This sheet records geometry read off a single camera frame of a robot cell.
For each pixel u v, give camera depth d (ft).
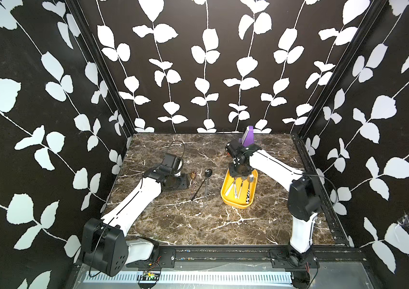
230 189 3.06
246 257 2.49
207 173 3.29
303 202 1.67
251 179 3.20
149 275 2.30
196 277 2.30
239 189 3.07
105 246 1.28
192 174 3.31
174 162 2.17
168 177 1.92
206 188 3.13
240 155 2.14
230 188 3.07
